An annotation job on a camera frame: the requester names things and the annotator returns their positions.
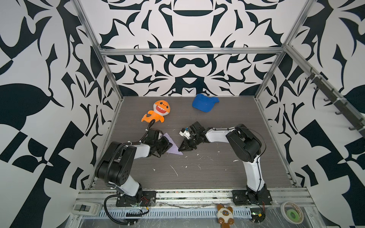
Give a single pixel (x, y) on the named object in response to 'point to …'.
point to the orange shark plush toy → (161, 108)
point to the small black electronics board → (258, 214)
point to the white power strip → (87, 208)
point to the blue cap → (204, 103)
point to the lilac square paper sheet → (174, 149)
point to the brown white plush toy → (225, 215)
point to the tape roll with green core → (291, 213)
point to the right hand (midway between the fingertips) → (180, 149)
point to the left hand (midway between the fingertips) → (173, 141)
